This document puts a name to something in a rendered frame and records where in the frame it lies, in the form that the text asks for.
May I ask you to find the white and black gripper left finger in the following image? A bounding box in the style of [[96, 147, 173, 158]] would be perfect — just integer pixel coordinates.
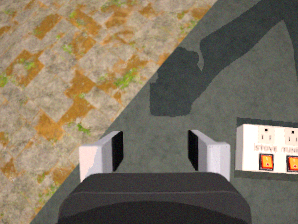
[[79, 131, 124, 182]]

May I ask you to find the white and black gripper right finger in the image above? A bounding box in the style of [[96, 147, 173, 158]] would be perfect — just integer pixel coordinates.
[[188, 130, 230, 182]]

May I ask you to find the white power strip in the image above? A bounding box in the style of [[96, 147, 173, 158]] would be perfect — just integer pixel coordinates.
[[235, 124, 298, 174]]

